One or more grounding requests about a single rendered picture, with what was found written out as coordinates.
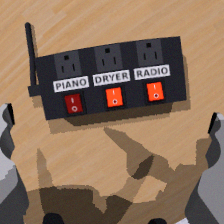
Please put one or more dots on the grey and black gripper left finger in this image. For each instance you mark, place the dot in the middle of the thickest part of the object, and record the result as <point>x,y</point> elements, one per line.
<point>13,196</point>

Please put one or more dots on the black power strip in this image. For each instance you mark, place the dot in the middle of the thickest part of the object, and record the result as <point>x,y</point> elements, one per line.
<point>107,77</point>

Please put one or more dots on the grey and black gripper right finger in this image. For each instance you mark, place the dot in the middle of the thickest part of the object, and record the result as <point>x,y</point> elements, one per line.
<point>206,202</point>

